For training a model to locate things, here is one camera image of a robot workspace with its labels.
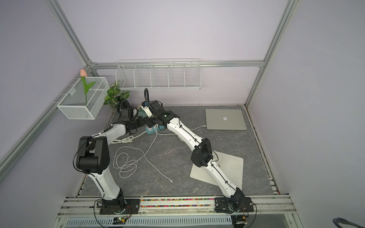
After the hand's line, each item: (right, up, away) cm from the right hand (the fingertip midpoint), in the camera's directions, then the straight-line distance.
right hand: (146, 118), depth 89 cm
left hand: (-4, -2, +9) cm, 10 cm away
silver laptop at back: (+53, -1, +24) cm, 58 cm away
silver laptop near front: (+53, -30, -2) cm, 60 cm away
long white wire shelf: (+6, +31, +10) cm, 33 cm away
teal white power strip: (-1, -9, +13) cm, 15 cm away
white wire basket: (-32, +6, -18) cm, 37 cm away
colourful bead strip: (+20, -47, -13) cm, 53 cm away
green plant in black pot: (-24, +16, +8) cm, 30 cm away
